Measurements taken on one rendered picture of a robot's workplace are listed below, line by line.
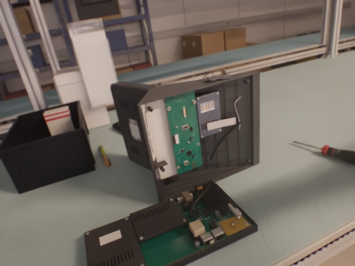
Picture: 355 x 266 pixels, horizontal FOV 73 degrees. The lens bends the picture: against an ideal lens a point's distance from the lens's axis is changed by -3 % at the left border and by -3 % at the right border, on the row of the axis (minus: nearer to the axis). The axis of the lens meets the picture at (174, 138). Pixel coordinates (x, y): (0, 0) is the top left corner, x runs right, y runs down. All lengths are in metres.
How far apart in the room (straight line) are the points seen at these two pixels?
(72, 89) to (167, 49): 3.94
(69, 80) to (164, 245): 0.65
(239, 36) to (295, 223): 3.90
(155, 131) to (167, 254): 0.20
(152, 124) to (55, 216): 0.28
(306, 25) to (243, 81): 6.20
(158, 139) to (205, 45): 3.51
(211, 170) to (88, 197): 0.28
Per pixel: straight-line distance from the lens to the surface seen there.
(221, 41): 4.06
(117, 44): 4.07
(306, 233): 0.45
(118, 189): 0.57
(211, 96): 0.47
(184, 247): 0.40
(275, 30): 6.05
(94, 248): 0.43
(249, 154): 0.57
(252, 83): 0.50
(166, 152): 0.47
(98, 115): 0.93
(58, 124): 0.88
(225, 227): 0.42
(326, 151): 0.63
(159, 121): 0.44
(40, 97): 1.06
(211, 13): 5.13
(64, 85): 0.90
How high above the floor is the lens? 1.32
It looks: 26 degrees down
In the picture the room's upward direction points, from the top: 9 degrees counter-clockwise
